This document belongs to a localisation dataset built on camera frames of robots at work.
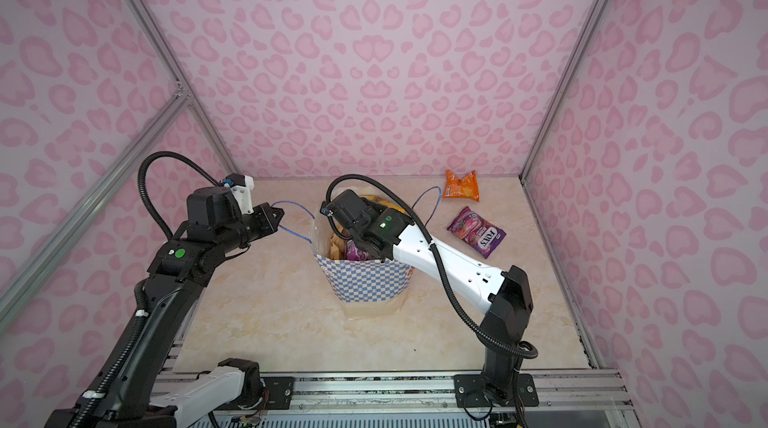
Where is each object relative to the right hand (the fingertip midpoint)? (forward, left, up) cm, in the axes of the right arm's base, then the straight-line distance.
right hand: (373, 207), depth 77 cm
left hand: (-4, +21, +6) cm, 22 cm away
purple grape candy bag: (-9, +5, -9) cm, 13 cm away
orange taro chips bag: (-4, +11, -13) cm, 17 cm away
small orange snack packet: (+27, -30, -22) cm, 46 cm away
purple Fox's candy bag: (+9, -34, -25) cm, 43 cm away
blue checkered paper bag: (-17, +2, -12) cm, 21 cm away
